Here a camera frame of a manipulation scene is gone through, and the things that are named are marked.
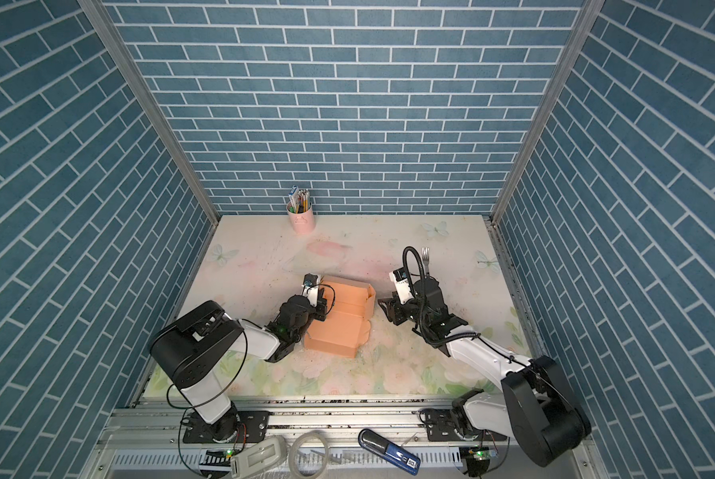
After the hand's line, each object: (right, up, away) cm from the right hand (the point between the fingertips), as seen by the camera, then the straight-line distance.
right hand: (385, 294), depth 86 cm
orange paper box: (-11, -6, +8) cm, 15 cm away
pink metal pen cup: (-30, +23, +26) cm, 46 cm away
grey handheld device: (-30, -35, -17) cm, 49 cm away
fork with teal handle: (+16, +10, +22) cm, 29 cm away
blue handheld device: (0, -33, -19) cm, 38 cm away
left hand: (-19, 0, +7) cm, 20 cm away
